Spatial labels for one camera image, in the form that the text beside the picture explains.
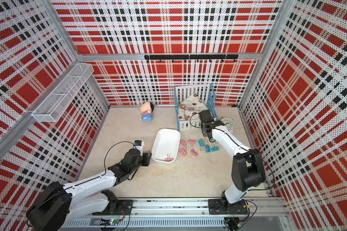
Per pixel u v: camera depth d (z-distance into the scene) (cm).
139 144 76
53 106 70
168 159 90
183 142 98
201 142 98
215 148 95
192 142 98
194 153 93
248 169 45
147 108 111
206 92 115
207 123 66
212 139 62
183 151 93
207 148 95
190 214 74
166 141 98
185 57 90
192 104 116
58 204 41
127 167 65
